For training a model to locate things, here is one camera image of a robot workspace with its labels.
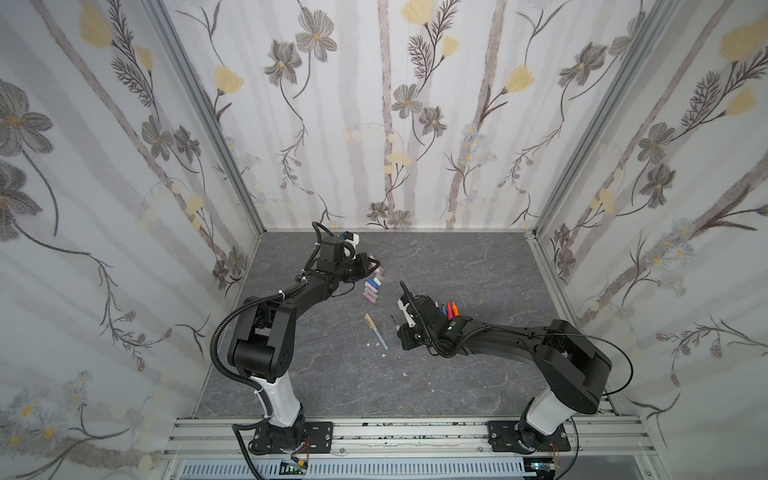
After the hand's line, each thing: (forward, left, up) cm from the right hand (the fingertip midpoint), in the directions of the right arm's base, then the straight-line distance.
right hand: (399, 329), depth 86 cm
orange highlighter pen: (+11, -19, -7) cm, 23 cm away
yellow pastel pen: (+4, +8, -6) cm, 11 cm away
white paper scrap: (-2, +10, -7) cm, 12 cm away
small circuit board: (-34, +26, -7) cm, 43 cm away
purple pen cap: (+14, +9, -8) cm, 18 cm away
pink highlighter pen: (+10, -17, -7) cm, 21 cm away
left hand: (+19, +6, +8) cm, 22 cm away
